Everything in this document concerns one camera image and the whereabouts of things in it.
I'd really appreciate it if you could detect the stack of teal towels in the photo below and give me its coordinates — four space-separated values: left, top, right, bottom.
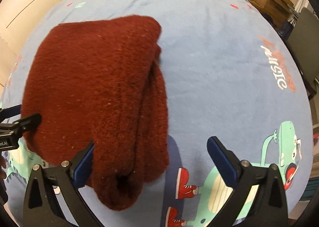
300 177 319 201

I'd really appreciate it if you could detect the dark bag on floor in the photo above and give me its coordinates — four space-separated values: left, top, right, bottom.
277 21 294 41

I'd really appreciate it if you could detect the white wardrobe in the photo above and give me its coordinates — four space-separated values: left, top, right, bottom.
1 0 62 88

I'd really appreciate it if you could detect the blue dinosaur print bedsheet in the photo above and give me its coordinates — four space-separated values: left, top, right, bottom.
1 0 312 226

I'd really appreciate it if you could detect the dark red knit sweater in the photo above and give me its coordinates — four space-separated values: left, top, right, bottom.
21 15 169 211

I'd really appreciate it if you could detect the grey office chair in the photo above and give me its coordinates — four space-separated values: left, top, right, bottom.
286 8 318 100

